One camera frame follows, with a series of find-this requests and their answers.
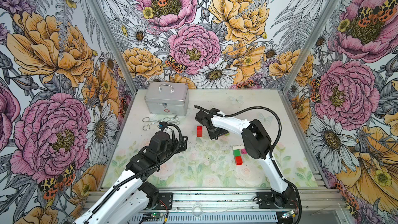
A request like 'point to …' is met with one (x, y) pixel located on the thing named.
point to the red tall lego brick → (239, 160)
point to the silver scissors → (174, 118)
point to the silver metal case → (167, 98)
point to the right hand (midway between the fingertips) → (221, 136)
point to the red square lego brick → (199, 131)
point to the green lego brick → (237, 153)
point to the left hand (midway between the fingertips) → (178, 143)
